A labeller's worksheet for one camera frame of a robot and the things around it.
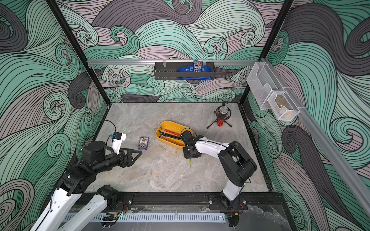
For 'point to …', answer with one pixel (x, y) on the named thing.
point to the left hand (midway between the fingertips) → (137, 150)
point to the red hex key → (171, 132)
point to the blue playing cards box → (143, 143)
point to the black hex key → (160, 133)
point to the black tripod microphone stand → (222, 112)
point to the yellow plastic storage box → (173, 127)
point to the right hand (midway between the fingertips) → (191, 154)
